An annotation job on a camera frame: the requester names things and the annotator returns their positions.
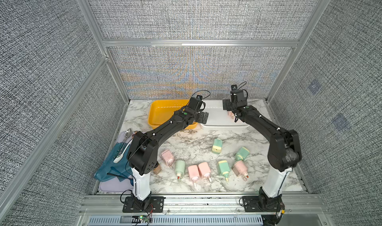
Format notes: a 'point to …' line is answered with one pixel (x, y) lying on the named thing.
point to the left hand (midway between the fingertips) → (202, 112)
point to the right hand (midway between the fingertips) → (235, 95)
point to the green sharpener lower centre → (224, 168)
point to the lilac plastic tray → (124, 184)
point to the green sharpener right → (241, 154)
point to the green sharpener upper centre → (217, 145)
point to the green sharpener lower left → (180, 169)
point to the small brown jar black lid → (157, 169)
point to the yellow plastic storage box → (159, 111)
